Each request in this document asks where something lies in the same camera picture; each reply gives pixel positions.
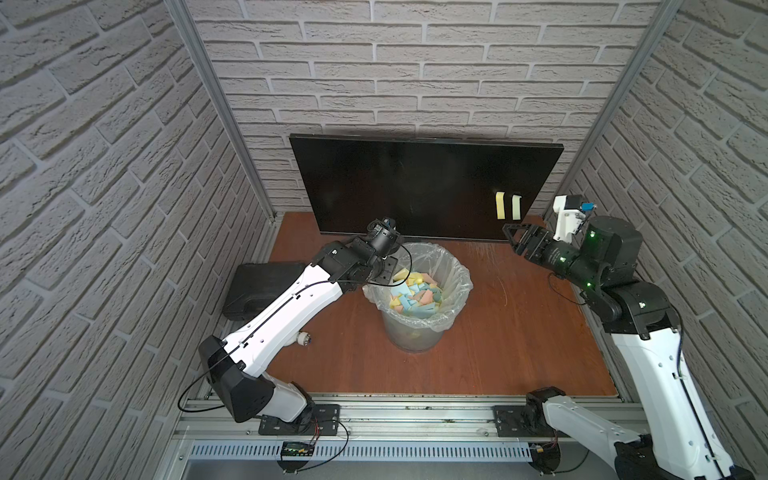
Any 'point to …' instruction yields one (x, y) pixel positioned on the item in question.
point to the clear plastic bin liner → (455, 280)
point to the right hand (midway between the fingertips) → (516, 230)
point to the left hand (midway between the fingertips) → (376, 254)
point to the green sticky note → (516, 207)
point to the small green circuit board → (297, 449)
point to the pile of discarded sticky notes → (420, 297)
